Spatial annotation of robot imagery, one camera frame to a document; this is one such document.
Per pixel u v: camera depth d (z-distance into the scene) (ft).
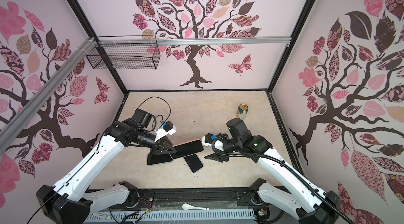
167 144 2.02
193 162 2.78
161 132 1.93
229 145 1.95
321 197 1.27
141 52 3.11
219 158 1.93
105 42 2.95
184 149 2.08
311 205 1.26
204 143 1.87
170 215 2.29
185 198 2.47
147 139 1.92
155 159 2.81
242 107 3.19
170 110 3.53
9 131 1.63
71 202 1.27
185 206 2.32
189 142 2.07
